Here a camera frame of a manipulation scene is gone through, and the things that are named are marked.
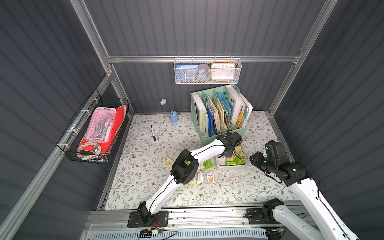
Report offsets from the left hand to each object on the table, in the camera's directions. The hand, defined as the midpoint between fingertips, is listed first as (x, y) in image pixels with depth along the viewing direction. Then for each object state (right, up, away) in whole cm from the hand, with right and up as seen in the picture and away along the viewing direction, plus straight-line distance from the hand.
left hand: (225, 150), depth 96 cm
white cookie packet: (-11, -14, -10) cm, 20 cm away
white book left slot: (-16, +24, -9) cm, 30 cm away
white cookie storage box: (+6, -5, -7) cm, 11 cm away
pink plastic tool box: (-65, +16, -24) cm, 71 cm away
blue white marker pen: (-49, +9, +11) cm, 51 cm away
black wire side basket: (-71, +8, -36) cm, 80 cm away
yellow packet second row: (-20, -16, -12) cm, 29 cm away
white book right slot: (+7, +29, -3) cm, 30 cm away
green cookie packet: (-11, -8, -5) cm, 14 cm away
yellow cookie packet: (-16, -9, -5) cm, 19 cm away
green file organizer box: (-6, +25, -8) cm, 27 cm away
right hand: (+11, 0, -21) cm, 24 cm away
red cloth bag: (-58, +22, -20) cm, 65 cm away
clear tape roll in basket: (-64, +4, -30) cm, 70 cm away
